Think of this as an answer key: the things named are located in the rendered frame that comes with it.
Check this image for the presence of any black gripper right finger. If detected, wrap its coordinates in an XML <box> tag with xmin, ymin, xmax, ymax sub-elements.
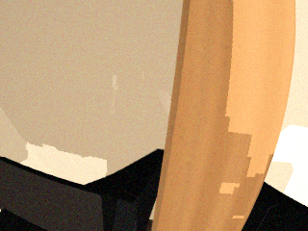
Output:
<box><xmin>242</xmin><ymin>181</ymin><xmax>308</xmax><ymax>231</ymax></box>

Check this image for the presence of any brown wooden post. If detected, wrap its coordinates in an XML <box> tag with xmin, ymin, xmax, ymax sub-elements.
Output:
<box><xmin>145</xmin><ymin>219</ymin><xmax>154</xmax><ymax>231</ymax></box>

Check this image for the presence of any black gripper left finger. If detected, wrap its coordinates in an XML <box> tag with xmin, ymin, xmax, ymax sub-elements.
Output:
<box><xmin>0</xmin><ymin>149</ymin><xmax>165</xmax><ymax>231</ymax></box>

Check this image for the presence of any light brown wooden board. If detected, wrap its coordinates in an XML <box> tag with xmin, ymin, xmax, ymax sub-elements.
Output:
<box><xmin>151</xmin><ymin>0</ymin><xmax>296</xmax><ymax>231</ymax></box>

